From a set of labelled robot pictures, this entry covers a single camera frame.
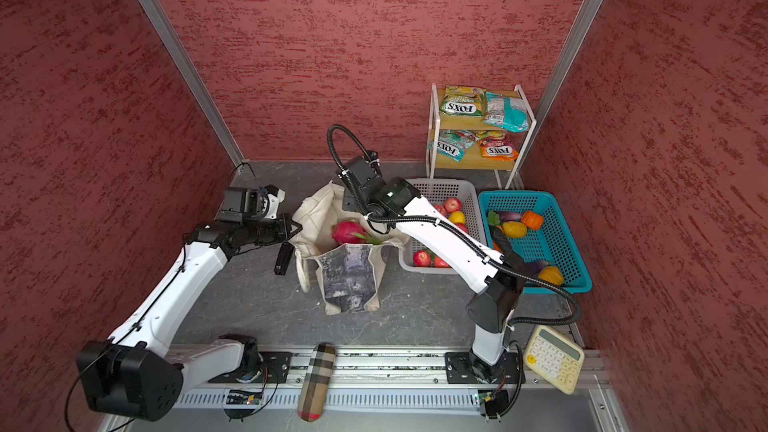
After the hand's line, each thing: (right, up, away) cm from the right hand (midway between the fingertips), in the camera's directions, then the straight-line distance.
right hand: (355, 201), depth 75 cm
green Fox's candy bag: (+31, +19, +25) cm, 45 cm away
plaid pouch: (-9, -44, -7) cm, 45 cm away
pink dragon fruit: (-3, -10, +14) cm, 18 cm away
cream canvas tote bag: (-1, -19, -1) cm, 19 cm away
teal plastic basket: (+61, -15, +20) cm, 66 cm away
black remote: (-24, -18, +17) cm, 35 cm away
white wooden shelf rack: (+41, +25, +31) cm, 57 cm away
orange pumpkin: (+57, -7, +22) cm, 61 cm away
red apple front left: (+19, -18, +14) cm, 30 cm away
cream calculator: (+51, -40, -1) cm, 65 cm away
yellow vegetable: (+50, -10, +22) cm, 56 cm away
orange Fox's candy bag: (+47, +17, +27) cm, 57 cm away
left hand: (-15, -9, +4) cm, 18 cm away
